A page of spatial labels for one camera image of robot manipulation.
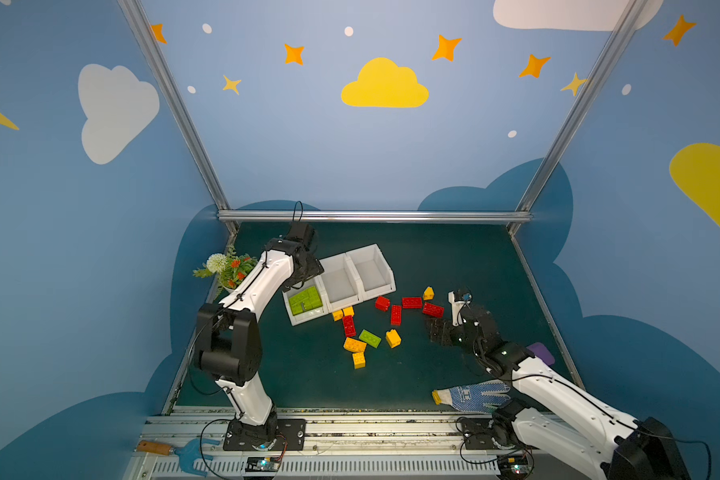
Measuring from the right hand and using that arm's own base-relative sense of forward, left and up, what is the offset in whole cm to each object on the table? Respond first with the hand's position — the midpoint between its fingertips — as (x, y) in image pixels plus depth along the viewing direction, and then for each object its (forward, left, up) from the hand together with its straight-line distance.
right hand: (440, 317), depth 85 cm
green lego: (+7, +42, -6) cm, 43 cm away
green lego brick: (-3, +20, -9) cm, 22 cm away
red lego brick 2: (+5, +12, -10) cm, 16 cm away
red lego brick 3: (+10, +6, -9) cm, 15 cm away
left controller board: (-36, +45, -9) cm, 58 cm away
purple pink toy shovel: (-4, -33, -13) cm, 36 cm away
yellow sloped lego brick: (+13, +1, -9) cm, 16 cm away
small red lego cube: (+9, +17, -9) cm, 21 cm away
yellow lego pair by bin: (+4, +31, -8) cm, 32 cm away
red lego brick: (0, +27, -9) cm, 28 cm away
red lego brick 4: (+7, 0, -9) cm, 11 cm away
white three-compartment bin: (+18, +29, -9) cm, 35 cm away
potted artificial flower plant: (+8, +62, +8) cm, 63 cm away
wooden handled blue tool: (-35, +64, -9) cm, 73 cm away
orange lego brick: (-6, +25, -9) cm, 27 cm away
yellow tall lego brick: (-3, +13, -8) cm, 16 cm away
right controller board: (-34, -16, -12) cm, 39 cm away
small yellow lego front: (-11, +23, -7) cm, 26 cm away
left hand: (+11, +40, +3) cm, 41 cm away
